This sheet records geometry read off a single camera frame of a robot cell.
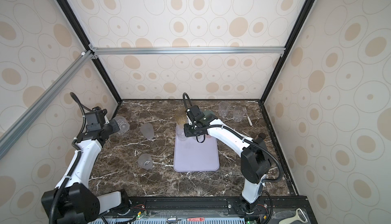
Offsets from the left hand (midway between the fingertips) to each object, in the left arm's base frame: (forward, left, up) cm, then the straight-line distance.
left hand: (117, 119), depth 81 cm
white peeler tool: (-42, -89, -19) cm, 100 cm away
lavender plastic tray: (-11, -38, -22) cm, 45 cm away
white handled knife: (+15, -79, -22) cm, 83 cm away
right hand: (-3, -37, -8) cm, 38 cm away
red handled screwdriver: (-42, -42, -19) cm, 62 cm away
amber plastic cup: (+16, -31, -21) cm, 41 cm away
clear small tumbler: (+3, -31, -21) cm, 38 cm away
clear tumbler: (+2, 0, -7) cm, 8 cm away
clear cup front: (-15, -12, -20) cm, 28 cm away
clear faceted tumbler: (+21, -72, -21) cm, 78 cm away
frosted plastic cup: (+4, -10, -18) cm, 21 cm away
